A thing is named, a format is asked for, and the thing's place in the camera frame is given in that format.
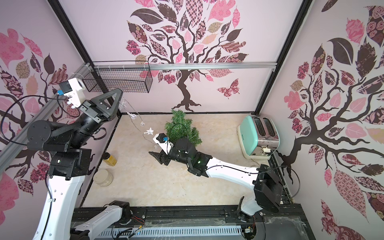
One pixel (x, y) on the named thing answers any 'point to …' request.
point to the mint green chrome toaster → (259, 137)
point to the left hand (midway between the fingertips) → (121, 95)
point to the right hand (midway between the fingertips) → (153, 145)
